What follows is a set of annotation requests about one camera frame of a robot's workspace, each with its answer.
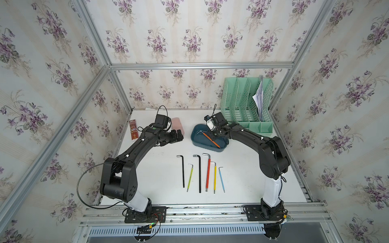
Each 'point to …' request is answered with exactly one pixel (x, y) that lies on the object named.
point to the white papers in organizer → (258, 97)
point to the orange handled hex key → (202, 132)
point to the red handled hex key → (208, 170)
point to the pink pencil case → (177, 125)
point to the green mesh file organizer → (238, 106)
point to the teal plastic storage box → (200, 140)
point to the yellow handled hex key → (215, 176)
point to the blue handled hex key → (221, 179)
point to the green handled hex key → (190, 178)
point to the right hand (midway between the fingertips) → (212, 132)
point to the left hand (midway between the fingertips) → (178, 139)
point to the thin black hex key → (183, 168)
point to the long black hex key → (200, 189)
